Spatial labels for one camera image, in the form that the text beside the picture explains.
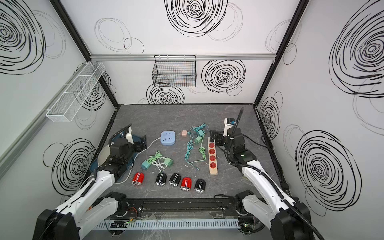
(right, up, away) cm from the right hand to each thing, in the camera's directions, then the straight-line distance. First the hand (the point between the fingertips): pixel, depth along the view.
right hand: (218, 131), depth 80 cm
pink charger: (-20, -3, +22) cm, 30 cm away
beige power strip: (-2, -17, +8) cm, 19 cm away
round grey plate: (-70, -16, +14) cm, 74 cm away
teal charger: (-9, -3, +22) cm, 24 cm away
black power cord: (+27, -9, +17) cm, 33 cm away
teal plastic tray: (-72, -21, +8) cm, 75 cm away
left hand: (-45, -3, +4) cm, 45 cm away
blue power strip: (-30, -5, +17) cm, 35 cm away
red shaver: (-44, -26, +1) cm, 51 cm away
